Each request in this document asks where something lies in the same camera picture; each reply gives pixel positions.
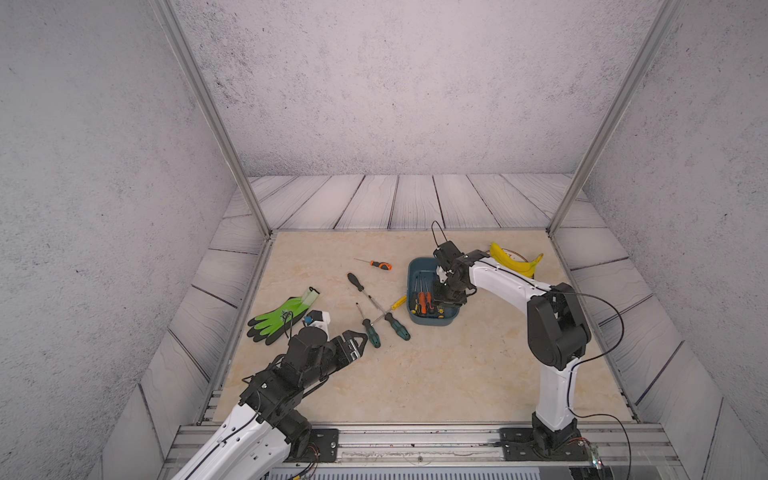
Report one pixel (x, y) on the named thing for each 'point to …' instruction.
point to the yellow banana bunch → (527, 268)
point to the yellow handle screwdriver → (395, 305)
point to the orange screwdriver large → (422, 298)
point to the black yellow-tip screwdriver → (416, 310)
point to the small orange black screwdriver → (382, 265)
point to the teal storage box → (427, 267)
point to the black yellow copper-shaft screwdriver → (440, 310)
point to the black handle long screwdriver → (361, 288)
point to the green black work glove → (272, 325)
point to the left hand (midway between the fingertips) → (365, 344)
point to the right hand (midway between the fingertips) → (436, 302)
